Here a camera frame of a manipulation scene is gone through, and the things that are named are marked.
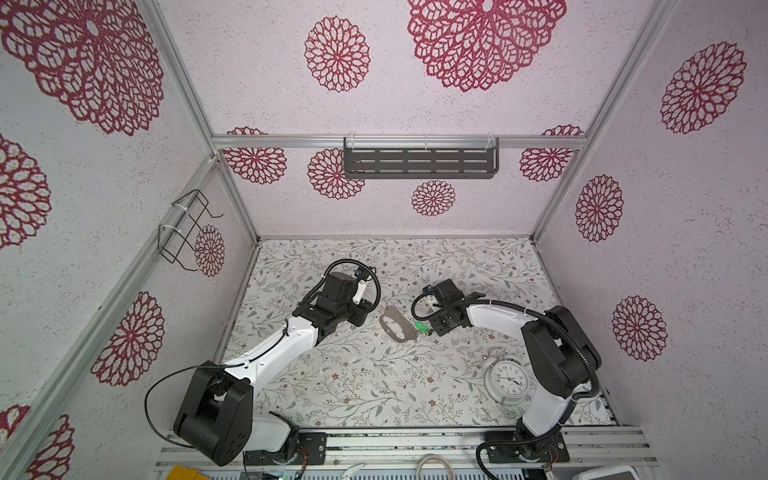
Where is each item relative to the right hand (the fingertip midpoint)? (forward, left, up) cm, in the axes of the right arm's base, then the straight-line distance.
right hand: (439, 317), depth 96 cm
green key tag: (-3, +6, -1) cm, 7 cm away
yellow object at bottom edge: (-44, +64, 0) cm, 78 cm away
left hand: (-3, +24, +11) cm, 27 cm away
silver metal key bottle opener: (-4, +10, -2) cm, 11 cm away
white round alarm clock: (-20, -17, +1) cm, 26 cm away
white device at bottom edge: (-40, -38, +1) cm, 55 cm away
